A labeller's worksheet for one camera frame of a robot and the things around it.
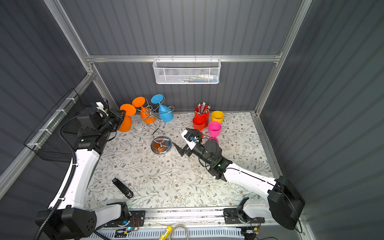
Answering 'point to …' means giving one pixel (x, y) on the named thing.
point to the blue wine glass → (166, 114)
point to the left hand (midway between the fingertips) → (125, 109)
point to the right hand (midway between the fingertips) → (182, 136)
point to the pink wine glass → (214, 129)
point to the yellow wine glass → (217, 116)
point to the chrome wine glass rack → (155, 115)
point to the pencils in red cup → (202, 108)
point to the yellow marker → (166, 234)
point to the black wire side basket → (47, 141)
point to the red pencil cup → (206, 116)
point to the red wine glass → (199, 123)
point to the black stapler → (121, 187)
